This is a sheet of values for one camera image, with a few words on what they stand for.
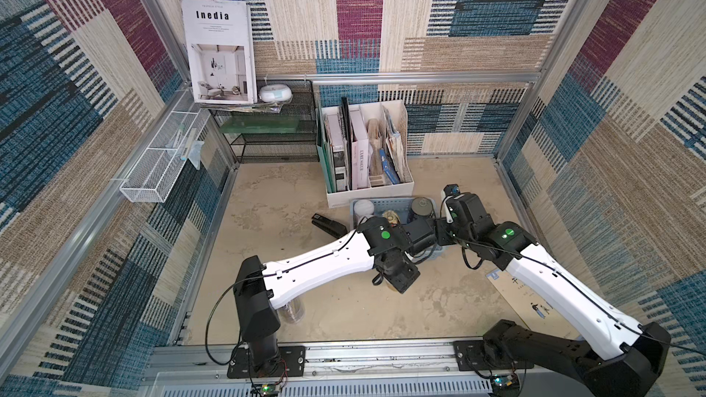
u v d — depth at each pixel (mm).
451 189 680
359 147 940
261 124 976
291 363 730
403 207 1017
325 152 853
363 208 912
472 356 735
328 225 949
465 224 567
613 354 397
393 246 475
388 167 1019
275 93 866
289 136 1152
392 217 982
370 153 940
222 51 777
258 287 408
